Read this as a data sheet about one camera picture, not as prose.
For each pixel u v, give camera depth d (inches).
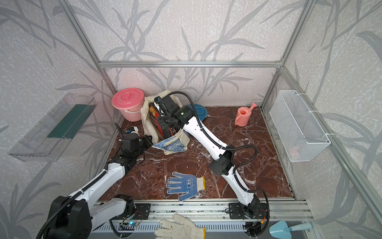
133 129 30.1
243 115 40.1
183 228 27.2
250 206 24.7
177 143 34.0
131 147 24.8
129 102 39.0
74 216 15.5
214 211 29.7
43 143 24.7
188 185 32.4
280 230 26.7
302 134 24.0
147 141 29.5
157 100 26.7
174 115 21.8
